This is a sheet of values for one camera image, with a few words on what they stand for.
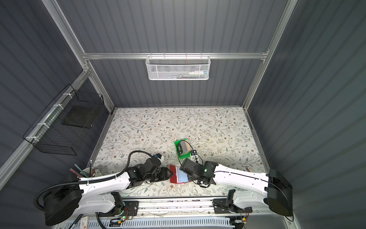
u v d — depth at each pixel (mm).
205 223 706
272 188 411
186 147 889
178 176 832
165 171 743
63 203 424
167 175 754
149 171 646
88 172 771
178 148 939
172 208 754
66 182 439
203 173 550
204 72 912
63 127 728
